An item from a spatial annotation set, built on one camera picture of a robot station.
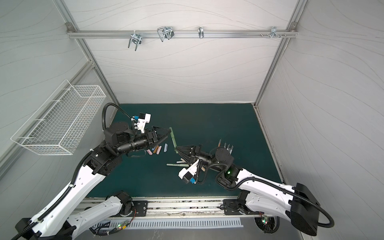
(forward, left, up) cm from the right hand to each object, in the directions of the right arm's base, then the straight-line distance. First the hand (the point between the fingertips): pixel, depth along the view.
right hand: (182, 138), depth 61 cm
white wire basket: (+5, +59, -1) cm, 59 cm away
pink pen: (+17, -23, -33) cm, 44 cm away
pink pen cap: (+9, +25, -33) cm, 42 cm away
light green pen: (+2, +6, -34) cm, 34 cm away
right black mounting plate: (-19, -24, -33) cm, 45 cm away
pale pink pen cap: (+10, +19, -32) cm, 39 cm away
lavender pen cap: (+12, +15, -33) cm, 38 cm away
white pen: (+3, +4, -33) cm, 33 cm away
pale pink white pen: (+16, -25, -34) cm, 45 cm away
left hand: (+2, +5, +2) cm, 5 cm away
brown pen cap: (+11, +22, -33) cm, 41 cm away
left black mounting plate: (-21, +21, -33) cm, 45 cm away
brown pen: (+18, -20, -34) cm, 44 cm away
